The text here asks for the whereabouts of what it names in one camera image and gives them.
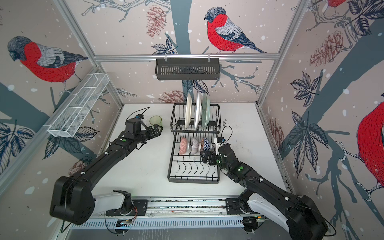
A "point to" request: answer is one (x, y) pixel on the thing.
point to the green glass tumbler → (156, 120)
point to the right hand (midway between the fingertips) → (205, 154)
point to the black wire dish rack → (189, 168)
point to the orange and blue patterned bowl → (205, 144)
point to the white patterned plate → (197, 116)
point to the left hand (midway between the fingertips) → (156, 129)
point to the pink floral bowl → (183, 145)
